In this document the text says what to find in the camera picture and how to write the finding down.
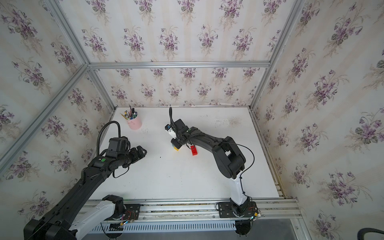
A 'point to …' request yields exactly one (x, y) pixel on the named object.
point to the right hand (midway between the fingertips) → (179, 143)
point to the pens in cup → (130, 115)
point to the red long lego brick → (194, 152)
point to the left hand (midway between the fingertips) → (143, 155)
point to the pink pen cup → (136, 123)
